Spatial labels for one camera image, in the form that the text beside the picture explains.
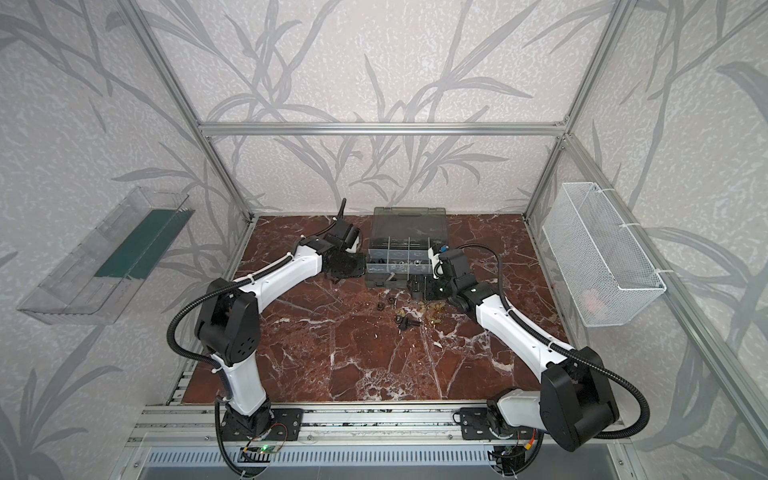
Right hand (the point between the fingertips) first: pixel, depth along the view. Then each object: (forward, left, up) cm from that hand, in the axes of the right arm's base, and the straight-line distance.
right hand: (421, 274), depth 85 cm
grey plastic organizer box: (+22, +7, -13) cm, 27 cm away
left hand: (+6, +16, -3) cm, 18 cm away
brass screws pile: (-4, -4, -15) cm, 16 cm away
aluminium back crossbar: (+41, +12, +22) cm, 48 cm away
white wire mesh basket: (-13, -38, +20) cm, 45 cm away
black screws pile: (-8, +4, -14) cm, 17 cm away
